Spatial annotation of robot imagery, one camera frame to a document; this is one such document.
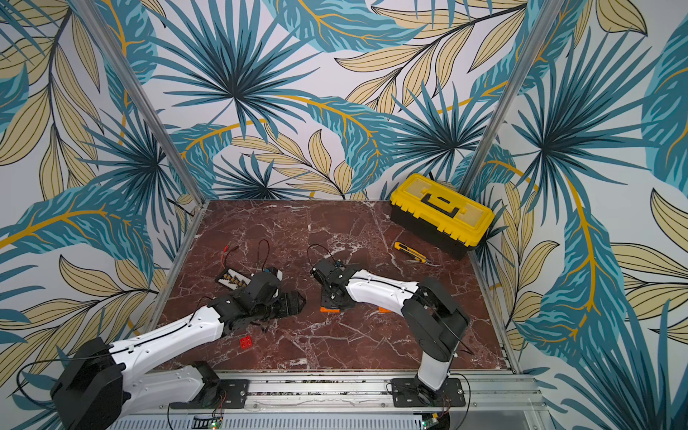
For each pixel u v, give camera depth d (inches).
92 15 26.6
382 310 34.6
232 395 28.8
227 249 40.7
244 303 24.7
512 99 33.6
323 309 34.6
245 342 32.0
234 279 37.2
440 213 37.2
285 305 28.7
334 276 27.1
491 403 29.5
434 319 18.3
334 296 24.8
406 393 28.8
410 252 40.6
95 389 15.4
